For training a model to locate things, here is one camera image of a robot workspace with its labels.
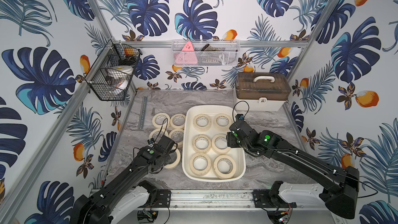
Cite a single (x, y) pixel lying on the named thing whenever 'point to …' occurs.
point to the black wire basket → (115, 53)
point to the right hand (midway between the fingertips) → (231, 136)
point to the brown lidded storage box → (261, 91)
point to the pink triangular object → (187, 56)
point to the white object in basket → (118, 76)
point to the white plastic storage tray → (225, 165)
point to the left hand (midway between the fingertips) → (165, 158)
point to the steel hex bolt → (153, 112)
